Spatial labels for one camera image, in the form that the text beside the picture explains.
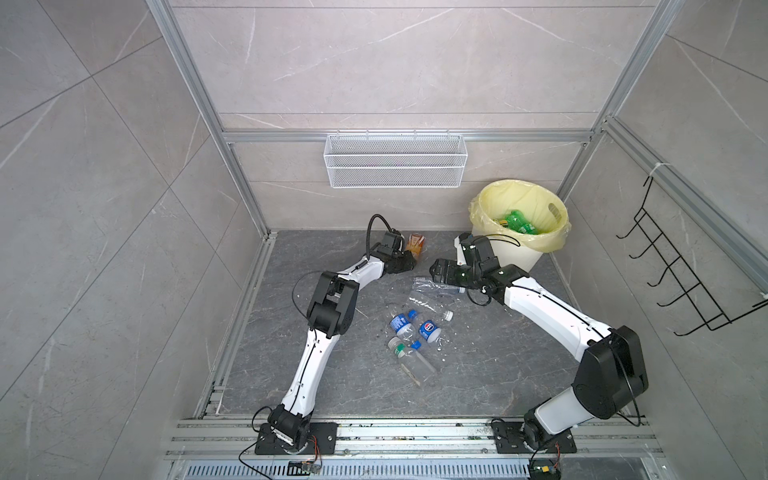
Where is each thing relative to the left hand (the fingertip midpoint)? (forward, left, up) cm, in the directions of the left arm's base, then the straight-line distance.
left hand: (415, 256), depth 108 cm
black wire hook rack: (-31, -56, +29) cm, 71 cm away
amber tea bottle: (+3, 0, +3) cm, 5 cm away
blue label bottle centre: (-30, +6, +1) cm, 30 cm away
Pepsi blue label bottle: (-31, -1, +2) cm, 31 cm away
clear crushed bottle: (-24, -8, 0) cm, 25 cm away
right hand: (-17, -5, +14) cm, 22 cm away
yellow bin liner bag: (+2, -41, +20) cm, 46 cm away
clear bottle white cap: (-14, -3, +1) cm, 14 cm away
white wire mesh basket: (+21, +7, +26) cm, 34 cm away
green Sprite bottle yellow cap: (+2, -33, +16) cm, 36 cm away
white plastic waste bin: (-15, -24, +20) cm, 35 cm away
